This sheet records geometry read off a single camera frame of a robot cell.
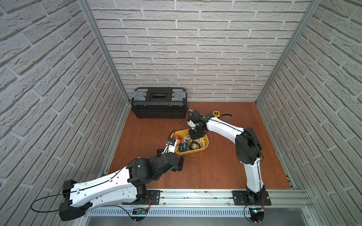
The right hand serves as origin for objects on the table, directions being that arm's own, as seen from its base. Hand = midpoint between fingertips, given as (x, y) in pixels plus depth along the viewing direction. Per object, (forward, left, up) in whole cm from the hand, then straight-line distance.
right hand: (194, 136), depth 93 cm
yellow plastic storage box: (-5, +1, -3) cm, 6 cm away
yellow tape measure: (+22, -20, -3) cm, 30 cm away
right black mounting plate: (-38, -21, -4) cm, 43 cm away
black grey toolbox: (+21, +20, +13) cm, 32 cm away
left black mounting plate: (-34, +26, -5) cm, 43 cm away
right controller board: (-44, -28, -7) cm, 53 cm away
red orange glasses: (0, +10, -1) cm, 10 cm away
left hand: (-18, +10, +15) cm, 25 cm away
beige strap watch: (-4, -5, -1) cm, 7 cm away
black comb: (+21, -28, -4) cm, 36 cm away
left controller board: (-39, +33, -6) cm, 51 cm away
